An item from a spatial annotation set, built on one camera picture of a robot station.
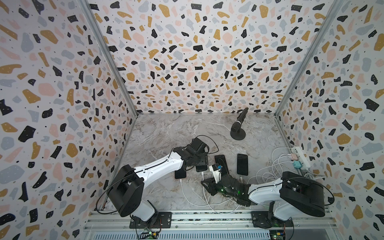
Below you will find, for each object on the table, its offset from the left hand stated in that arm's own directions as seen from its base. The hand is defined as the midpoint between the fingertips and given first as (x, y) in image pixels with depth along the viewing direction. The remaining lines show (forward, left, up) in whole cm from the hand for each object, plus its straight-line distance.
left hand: (205, 159), depth 84 cm
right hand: (-12, +2, -4) cm, 13 cm away
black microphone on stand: (+26, -24, -10) cm, 37 cm away
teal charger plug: (+1, -58, -10) cm, 59 cm away
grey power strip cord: (-7, -63, -9) cm, 64 cm away
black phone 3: (+5, -10, -10) cm, 15 cm away
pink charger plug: (+6, -58, -10) cm, 60 cm away
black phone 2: (-4, +3, -4) cm, 6 cm away
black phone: (-4, +15, -11) cm, 19 cm away
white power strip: (+10, -62, -10) cm, 63 cm away
